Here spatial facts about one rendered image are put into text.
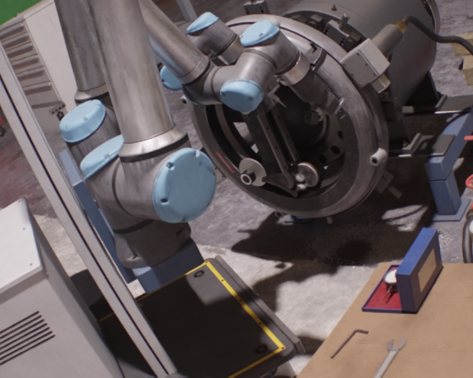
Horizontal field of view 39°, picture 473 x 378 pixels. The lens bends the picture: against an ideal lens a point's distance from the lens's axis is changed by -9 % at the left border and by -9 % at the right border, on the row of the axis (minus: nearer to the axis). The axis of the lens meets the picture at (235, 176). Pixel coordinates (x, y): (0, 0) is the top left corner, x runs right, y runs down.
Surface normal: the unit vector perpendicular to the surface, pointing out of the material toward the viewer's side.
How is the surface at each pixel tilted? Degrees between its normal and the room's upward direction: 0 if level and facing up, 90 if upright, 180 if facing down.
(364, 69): 90
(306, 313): 0
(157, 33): 101
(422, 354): 0
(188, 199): 95
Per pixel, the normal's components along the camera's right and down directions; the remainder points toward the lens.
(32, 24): 0.67, 0.03
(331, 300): -0.39, -0.84
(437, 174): -0.55, 0.54
